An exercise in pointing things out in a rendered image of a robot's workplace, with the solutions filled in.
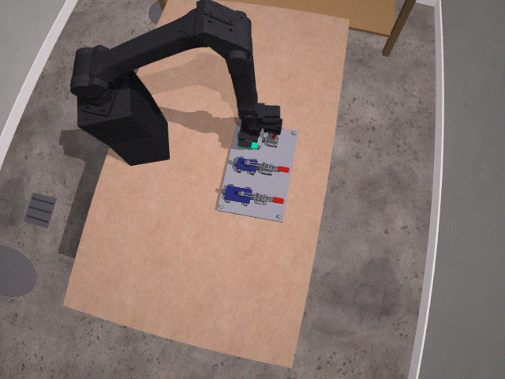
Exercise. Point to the blue rectangular block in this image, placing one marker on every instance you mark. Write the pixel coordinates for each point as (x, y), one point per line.
(241, 165)
(232, 194)

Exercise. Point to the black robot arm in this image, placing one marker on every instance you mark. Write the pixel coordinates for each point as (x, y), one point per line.
(205, 26)

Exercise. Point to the toggle clamp with red handle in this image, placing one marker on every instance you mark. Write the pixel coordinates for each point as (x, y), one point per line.
(264, 199)
(265, 169)

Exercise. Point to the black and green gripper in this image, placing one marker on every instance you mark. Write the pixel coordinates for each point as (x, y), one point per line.
(244, 135)

